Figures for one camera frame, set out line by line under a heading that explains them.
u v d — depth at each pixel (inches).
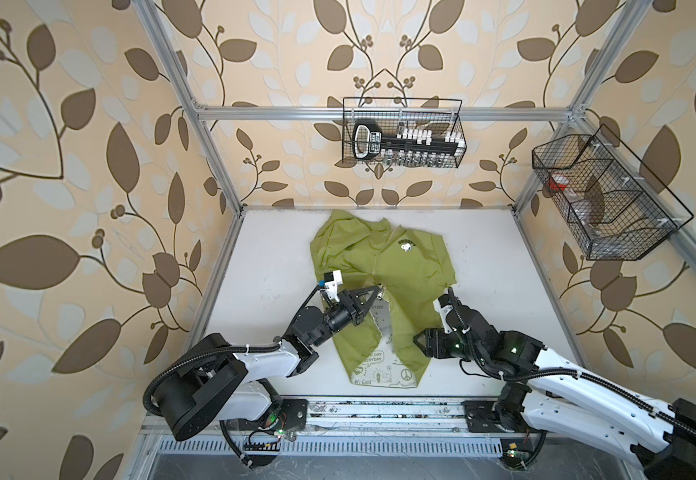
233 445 27.8
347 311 27.0
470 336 22.3
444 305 27.8
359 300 27.9
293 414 29.2
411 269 39.0
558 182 31.8
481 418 28.9
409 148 33.3
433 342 26.3
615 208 28.8
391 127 33.4
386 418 29.7
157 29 29.2
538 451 27.3
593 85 32.7
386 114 35.8
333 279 29.2
